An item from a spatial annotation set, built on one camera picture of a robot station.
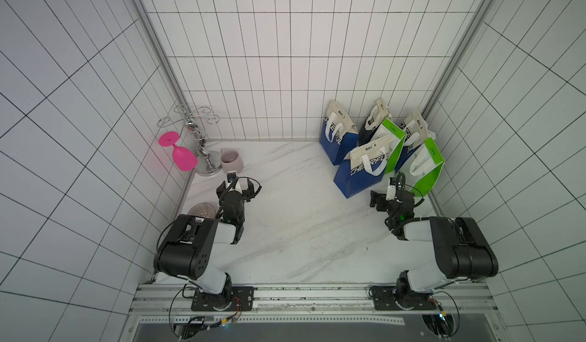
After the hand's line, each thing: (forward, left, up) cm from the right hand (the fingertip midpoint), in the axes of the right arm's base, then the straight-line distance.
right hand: (386, 188), depth 95 cm
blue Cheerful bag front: (0, +12, +14) cm, 19 cm away
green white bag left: (+12, -1, +18) cm, 22 cm away
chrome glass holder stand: (+11, +82, -1) cm, 83 cm away
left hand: (-4, +64, +5) cm, 64 cm away
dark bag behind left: (+29, +4, +15) cm, 33 cm away
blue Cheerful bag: (+18, +21, +13) cm, 30 cm away
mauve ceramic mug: (+11, +71, +1) cm, 71 cm away
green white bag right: (-1, -10, +16) cm, 19 cm away
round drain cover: (-14, +76, 0) cm, 77 cm away
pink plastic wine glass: (0, +83, +16) cm, 85 cm away
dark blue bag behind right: (+17, -11, +17) cm, 26 cm away
